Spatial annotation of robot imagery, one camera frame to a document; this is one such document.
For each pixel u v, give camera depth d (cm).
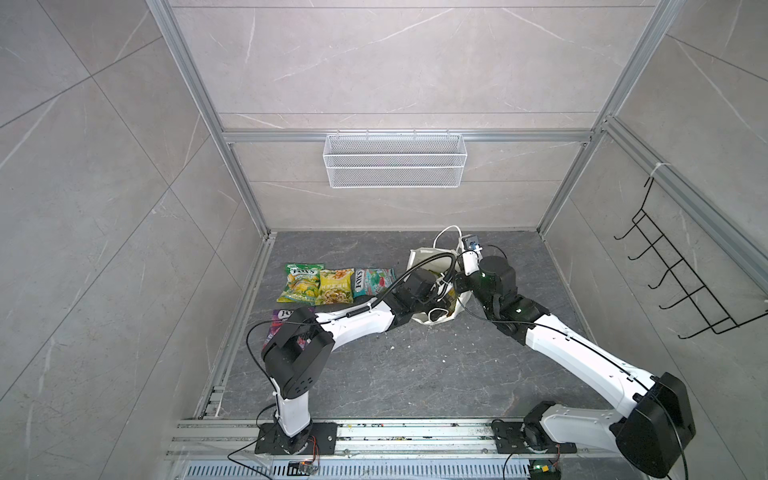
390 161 101
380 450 73
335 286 98
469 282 69
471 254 65
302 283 100
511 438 73
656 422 38
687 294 65
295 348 51
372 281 100
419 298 70
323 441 73
